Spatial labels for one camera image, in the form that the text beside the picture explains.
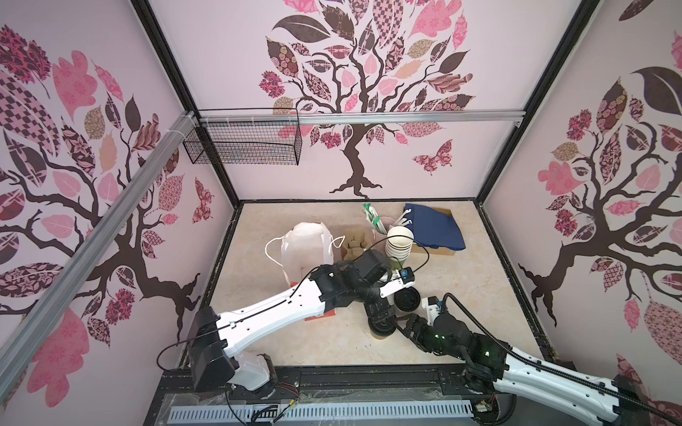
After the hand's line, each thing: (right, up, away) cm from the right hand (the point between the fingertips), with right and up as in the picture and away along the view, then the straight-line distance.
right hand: (394, 327), depth 76 cm
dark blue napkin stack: (+21, +29, +27) cm, 45 cm away
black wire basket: (-51, +63, +19) cm, 83 cm away
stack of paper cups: (+5, +24, +17) cm, 30 cm away
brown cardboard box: (+19, +21, +21) cm, 35 cm away
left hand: (-3, +10, -5) cm, 12 cm away
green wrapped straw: (-5, +33, +14) cm, 36 cm away
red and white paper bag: (-30, +22, +14) cm, 40 cm away
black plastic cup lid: (-4, +1, -2) cm, 4 cm away
